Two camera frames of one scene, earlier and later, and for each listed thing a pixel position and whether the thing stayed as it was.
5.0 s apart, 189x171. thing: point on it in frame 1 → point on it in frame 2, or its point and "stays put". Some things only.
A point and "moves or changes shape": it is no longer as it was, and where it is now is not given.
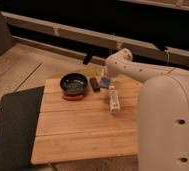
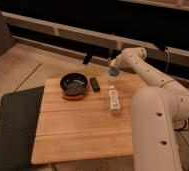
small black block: [95, 84] stays put
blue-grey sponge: [105, 82] moves or changes shape
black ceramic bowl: [74, 84] stays put
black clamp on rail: [87, 57] stays put
